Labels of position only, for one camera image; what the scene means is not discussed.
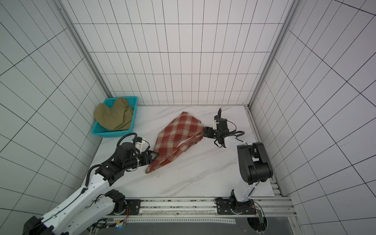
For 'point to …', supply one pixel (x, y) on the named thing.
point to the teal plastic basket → (98, 130)
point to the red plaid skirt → (175, 137)
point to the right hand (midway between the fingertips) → (210, 127)
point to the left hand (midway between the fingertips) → (154, 158)
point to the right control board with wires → (259, 223)
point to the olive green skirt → (118, 117)
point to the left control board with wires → (103, 222)
